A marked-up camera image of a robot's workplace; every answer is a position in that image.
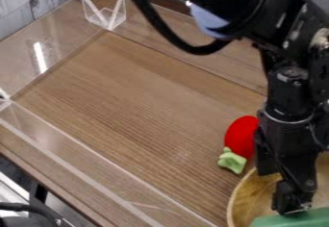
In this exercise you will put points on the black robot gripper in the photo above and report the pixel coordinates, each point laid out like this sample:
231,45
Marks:
287,144

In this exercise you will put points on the brown wooden bowl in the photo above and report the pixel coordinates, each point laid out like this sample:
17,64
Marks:
250,200

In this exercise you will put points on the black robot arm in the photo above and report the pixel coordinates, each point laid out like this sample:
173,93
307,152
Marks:
288,31

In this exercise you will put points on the clear acrylic tray wall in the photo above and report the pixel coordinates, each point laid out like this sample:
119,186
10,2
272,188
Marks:
105,192

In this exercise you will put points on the clear acrylic corner bracket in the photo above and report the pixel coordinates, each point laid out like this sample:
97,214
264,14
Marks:
105,18

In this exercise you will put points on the red plush strawberry toy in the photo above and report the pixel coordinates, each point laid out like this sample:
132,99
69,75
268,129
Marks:
238,144

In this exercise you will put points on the green rectangular block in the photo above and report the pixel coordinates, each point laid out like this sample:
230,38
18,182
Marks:
311,218

